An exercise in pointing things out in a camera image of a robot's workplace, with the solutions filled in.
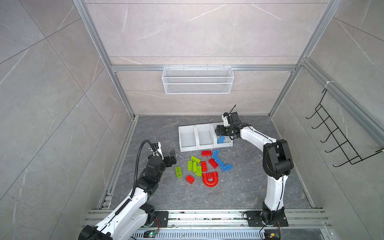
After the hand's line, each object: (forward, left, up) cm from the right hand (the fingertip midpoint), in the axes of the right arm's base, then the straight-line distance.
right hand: (219, 129), depth 100 cm
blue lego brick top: (-16, +4, -7) cm, 17 cm away
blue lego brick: (-4, -1, -8) cm, 8 cm away
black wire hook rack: (-30, -49, +22) cm, 61 cm away
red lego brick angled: (-21, +6, -8) cm, 23 cm away
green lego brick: (-27, +27, -7) cm, 39 cm away
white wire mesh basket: (+26, +14, +21) cm, 37 cm away
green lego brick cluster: (-23, +19, -7) cm, 31 cm away
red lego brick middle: (-23, +12, -7) cm, 27 cm away
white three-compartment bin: (0, +13, -9) cm, 16 cm away
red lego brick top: (-14, +10, -7) cm, 19 cm away
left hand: (-19, +33, +8) cm, 39 cm away
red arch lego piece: (-29, +6, -8) cm, 31 cm away
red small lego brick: (-31, +20, -7) cm, 38 cm away
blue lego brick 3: (-25, -2, -8) cm, 26 cm away
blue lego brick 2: (-21, +2, -8) cm, 22 cm away
